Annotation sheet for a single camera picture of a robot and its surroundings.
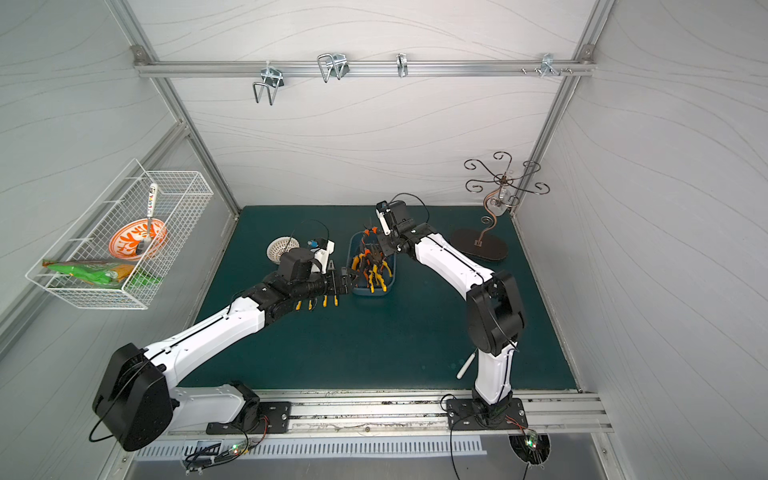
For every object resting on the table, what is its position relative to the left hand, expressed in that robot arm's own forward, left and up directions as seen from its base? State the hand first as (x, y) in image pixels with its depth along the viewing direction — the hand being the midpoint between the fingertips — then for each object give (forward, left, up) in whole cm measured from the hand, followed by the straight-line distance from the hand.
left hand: (352, 276), depth 80 cm
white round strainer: (+21, +31, -14) cm, 40 cm away
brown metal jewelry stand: (+25, -46, -16) cm, 55 cm away
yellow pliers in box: (+9, -5, -13) cm, 16 cm away
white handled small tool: (-18, -31, -17) cm, 40 cm away
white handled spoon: (-2, +44, +16) cm, 47 cm away
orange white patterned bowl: (-3, +50, +16) cm, 52 cm away
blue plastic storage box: (+5, -1, -14) cm, 15 cm away
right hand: (+16, -10, -1) cm, 19 cm away
